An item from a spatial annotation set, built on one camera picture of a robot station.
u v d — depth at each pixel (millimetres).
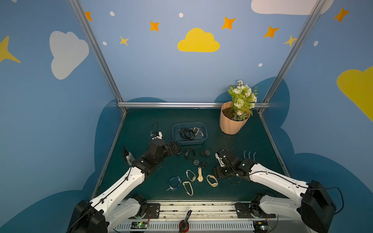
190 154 955
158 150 595
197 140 1004
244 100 892
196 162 911
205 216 739
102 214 399
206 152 950
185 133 1024
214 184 817
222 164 747
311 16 731
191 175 864
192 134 1040
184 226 586
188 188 813
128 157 839
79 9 692
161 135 746
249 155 957
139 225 707
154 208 752
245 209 750
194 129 1077
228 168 648
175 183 831
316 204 409
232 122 931
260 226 715
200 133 1056
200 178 840
